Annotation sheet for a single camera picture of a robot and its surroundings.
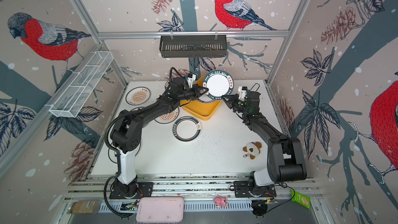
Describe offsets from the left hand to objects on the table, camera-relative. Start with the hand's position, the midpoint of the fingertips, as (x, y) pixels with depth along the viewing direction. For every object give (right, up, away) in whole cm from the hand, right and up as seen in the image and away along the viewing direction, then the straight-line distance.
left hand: (208, 89), depth 83 cm
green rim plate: (-14, -25, +13) cm, 31 cm away
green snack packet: (+44, -52, -13) cm, 70 cm away
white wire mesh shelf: (-66, +2, -5) cm, 66 cm away
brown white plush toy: (+25, -33, +1) cm, 41 cm away
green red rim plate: (-2, -6, +23) cm, 24 cm away
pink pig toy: (+5, -51, -15) cm, 54 cm away
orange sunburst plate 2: (-27, -18, +17) cm, 37 cm away
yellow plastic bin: (-2, -14, +20) cm, 25 cm away
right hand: (+6, -5, 0) cm, 8 cm away
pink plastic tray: (-22, -54, -16) cm, 61 cm away
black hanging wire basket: (-10, +31, +23) cm, 40 cm away
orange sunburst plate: (-53, -4, +31) cm, 61 cm away
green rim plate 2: (-32, +5, +36) cm, 48 cm away
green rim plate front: (+6, +3, +3) cm, 8 cm away
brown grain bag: (-54, -52, -18) cm, 77 cm away
